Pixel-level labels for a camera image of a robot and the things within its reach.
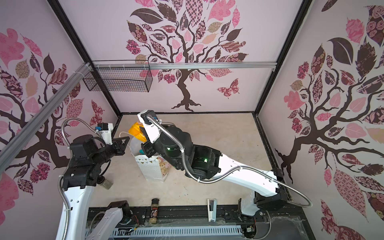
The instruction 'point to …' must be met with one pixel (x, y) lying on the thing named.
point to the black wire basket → (121, 76)
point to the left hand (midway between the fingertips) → (129, 140)
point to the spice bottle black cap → (154, 211)
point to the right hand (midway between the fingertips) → (143, 124)
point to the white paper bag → (155, 168)
